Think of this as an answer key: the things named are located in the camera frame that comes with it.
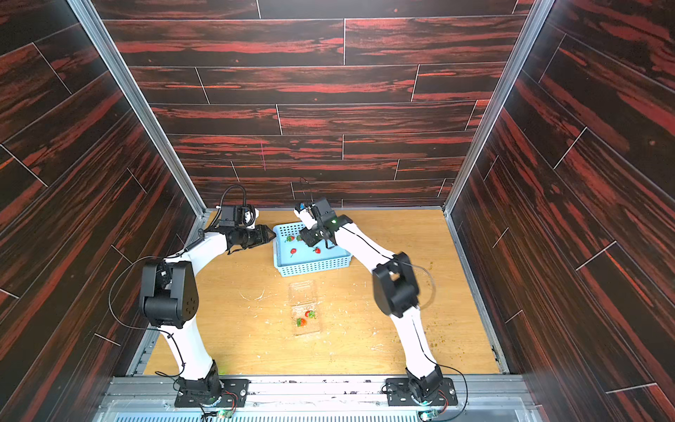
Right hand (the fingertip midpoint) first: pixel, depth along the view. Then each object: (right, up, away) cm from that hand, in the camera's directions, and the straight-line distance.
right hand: (314, 229), depth 98 cm
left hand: (-16, -2, 0) cm, 16 cm away
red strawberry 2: (-9, -9, +6) cm, 14 cm away
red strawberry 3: (+1, -9, +6) cm, 11 cm away
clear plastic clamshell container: (-2, -27, -10) cm, 29 cm away
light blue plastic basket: (-9, -11, +5) cm, 15 cm away
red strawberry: (-11, -4, +10) cm, 15 cm away
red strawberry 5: (0, -29, -10) cm, 31 cm away
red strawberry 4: (-3, -31, -12) cm, 34 cm away
